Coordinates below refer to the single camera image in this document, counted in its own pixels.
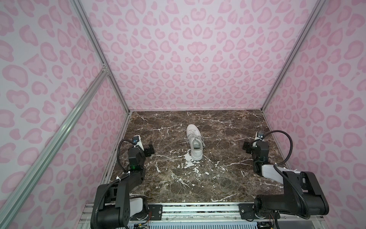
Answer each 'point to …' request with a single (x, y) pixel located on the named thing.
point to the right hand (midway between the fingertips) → (254, 140)
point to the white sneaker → (195, 138)
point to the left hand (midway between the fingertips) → (144, 140)
